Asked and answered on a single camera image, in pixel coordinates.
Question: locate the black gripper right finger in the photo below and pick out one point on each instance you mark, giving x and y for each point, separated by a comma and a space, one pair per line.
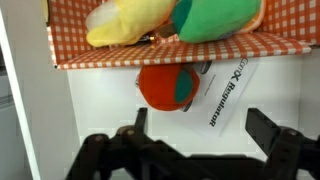
283, 150

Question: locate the yellow banana plush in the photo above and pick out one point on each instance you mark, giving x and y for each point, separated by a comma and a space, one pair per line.
130, 20

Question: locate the red apple plush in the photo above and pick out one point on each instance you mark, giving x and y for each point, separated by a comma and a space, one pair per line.
160, 86

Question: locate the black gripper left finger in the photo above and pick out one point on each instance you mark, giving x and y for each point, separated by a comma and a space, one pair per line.
110, 156

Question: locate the green pear plush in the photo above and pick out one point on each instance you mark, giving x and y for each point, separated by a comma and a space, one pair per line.
216, 16

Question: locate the orange checkered toy basket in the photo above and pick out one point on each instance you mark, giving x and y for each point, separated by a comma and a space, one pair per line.
200, 50

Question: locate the white printed paper leaflet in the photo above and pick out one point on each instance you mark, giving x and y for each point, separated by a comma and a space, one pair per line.
226, 96

